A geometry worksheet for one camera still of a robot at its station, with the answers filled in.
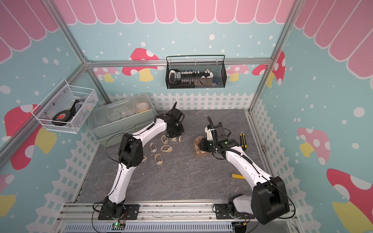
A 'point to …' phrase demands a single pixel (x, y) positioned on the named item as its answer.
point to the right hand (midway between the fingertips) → (198, 144)
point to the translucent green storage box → (108, 120)
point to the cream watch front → (153, 150)
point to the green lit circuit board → (118, 226)
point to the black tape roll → (61, 118)
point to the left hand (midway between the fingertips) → (182, 135)
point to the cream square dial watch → (174, 139)
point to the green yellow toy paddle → (237, 176)
